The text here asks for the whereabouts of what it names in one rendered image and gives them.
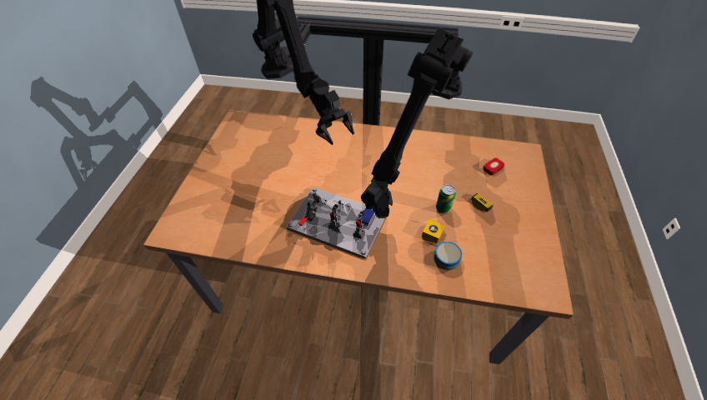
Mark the green drink can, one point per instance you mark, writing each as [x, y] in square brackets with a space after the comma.
[446, 198]

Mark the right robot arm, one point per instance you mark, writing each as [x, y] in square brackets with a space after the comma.
[328, 102]

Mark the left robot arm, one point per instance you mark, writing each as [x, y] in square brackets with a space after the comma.
[430, 71]

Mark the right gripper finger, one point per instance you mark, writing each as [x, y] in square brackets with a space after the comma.
[348, 120]
[323, 130]

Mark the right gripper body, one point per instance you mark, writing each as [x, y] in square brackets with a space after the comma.
[331, 117]

